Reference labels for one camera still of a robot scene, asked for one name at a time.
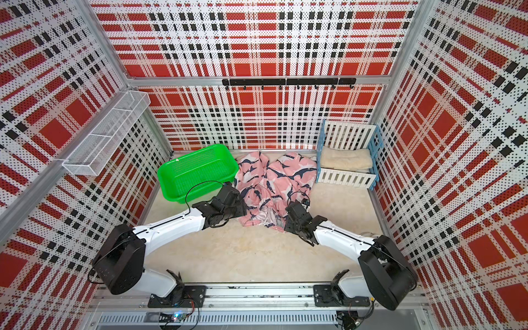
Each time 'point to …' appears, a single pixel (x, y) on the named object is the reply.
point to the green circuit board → (172, 317)
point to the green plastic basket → (183, 178)
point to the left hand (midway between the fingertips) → (244, 206)
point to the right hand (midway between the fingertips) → (294, 223)
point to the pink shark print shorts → (266, 183)
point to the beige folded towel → (355, 159)
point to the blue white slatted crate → (348, 135)
